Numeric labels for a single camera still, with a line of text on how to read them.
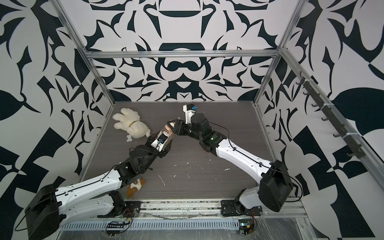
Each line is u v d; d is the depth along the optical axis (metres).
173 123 0.71
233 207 0.74
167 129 0.71
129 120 0.97
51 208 0.40
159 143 0.62
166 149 0.70
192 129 0.63
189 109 0.66
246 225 0.71
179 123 0.65
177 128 0.66
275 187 0.41
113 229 0.72
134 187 0.78
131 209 0.74
